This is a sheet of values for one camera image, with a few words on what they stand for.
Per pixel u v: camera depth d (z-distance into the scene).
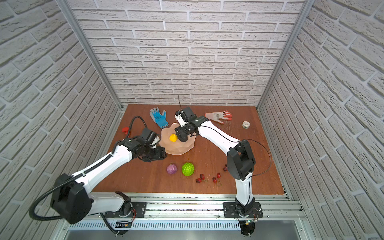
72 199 0.40
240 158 0.49
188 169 0.81
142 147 0.61
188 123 0.75
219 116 1.14
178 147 0.98
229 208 0.74
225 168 0.87
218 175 0.84
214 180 0.82
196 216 0.73
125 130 1.04
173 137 0.95
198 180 0.83
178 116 0.78
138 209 0.73
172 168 0.83
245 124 1.06
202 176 0.84
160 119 1.10
